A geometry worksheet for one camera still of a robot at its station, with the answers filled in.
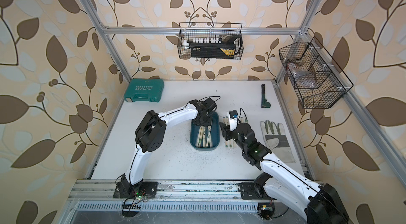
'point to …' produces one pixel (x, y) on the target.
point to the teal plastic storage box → (194, 129)
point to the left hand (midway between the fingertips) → (208, 124)
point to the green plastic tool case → (145, 90)
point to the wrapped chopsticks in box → (201, 141)
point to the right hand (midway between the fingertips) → (225, 121)
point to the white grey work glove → (276, 138)
